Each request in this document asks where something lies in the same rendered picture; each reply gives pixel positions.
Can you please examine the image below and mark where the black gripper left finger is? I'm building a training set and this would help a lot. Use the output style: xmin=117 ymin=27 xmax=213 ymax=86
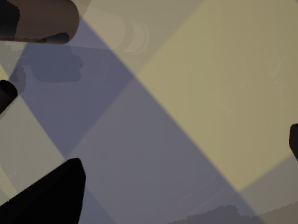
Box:
xmin=0 ymin=157 xmax=86 ymax=224

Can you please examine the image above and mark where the black round pipe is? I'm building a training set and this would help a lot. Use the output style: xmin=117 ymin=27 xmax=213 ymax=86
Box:
xmin=0 ymin=80 xmax=17 ymax=113

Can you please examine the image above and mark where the grey post with cap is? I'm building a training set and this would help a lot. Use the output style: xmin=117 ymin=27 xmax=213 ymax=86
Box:
xmin=0 ymin=0 xmax=80 ymax=45

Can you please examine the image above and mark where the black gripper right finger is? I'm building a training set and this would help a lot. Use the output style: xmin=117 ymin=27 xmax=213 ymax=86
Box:
xmin=289 ymin=124 xmax=298 ymax=160

